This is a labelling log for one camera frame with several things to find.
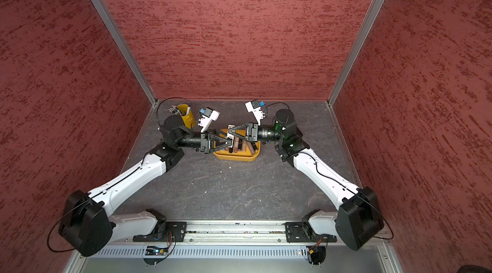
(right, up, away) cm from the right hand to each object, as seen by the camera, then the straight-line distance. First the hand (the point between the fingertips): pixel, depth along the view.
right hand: (230, 136), depth 65 cm
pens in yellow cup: (-31, +10, +29) cm, 43 cm away
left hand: (0, -3, 0) cm, 3 cm away
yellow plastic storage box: (+2, -13, +27) cm, 30 cm away
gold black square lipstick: (0, 0, -1) cm, 2 cm away
